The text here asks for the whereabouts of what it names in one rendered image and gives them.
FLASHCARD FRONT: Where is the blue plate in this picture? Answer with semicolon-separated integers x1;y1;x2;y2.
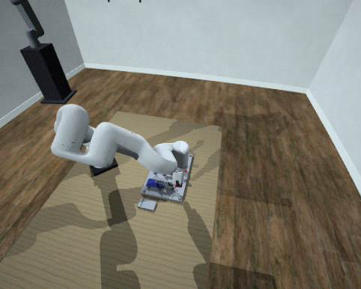
146;178;163;189

